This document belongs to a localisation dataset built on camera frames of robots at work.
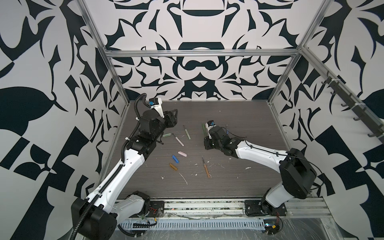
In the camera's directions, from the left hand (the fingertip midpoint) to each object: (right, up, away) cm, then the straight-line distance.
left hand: (172, 107), depth 72 cm
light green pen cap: (-8, -16, +28) cm, 33 cm away
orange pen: (+17, -34, +15) cm, 41 cm away
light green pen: (+6, -15, +30) cm, 34 cm away
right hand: (+16, -17, +15) cm, 27 cm away
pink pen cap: (+3, -27, +21) cm, 35 cm away
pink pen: (-1, -19, +27) cm, 33 cm away
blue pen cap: (-1, -30, +19) cm, 35 cm away
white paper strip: (+5, -39, +13) cm, 41 cm away
